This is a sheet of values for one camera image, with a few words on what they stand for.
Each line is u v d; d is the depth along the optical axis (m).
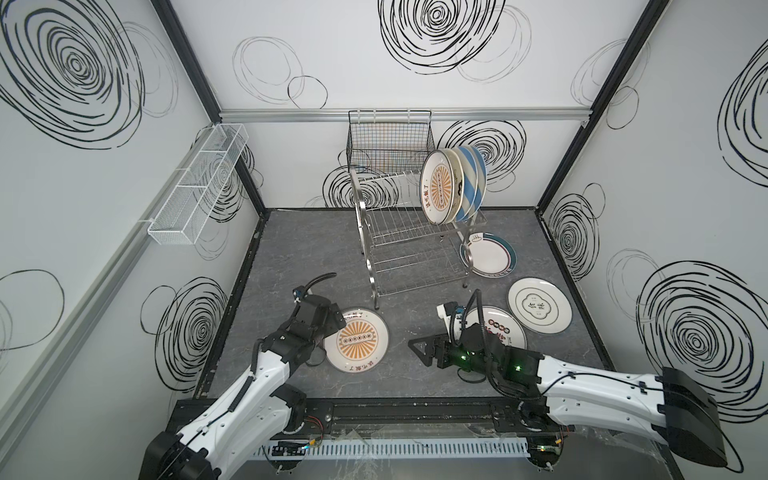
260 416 0.57
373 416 0.74
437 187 0.82
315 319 0.62
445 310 0.70
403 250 1.08
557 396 0.53
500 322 0.89
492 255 1.07
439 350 0.65
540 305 0.94
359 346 0.85
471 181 0.71
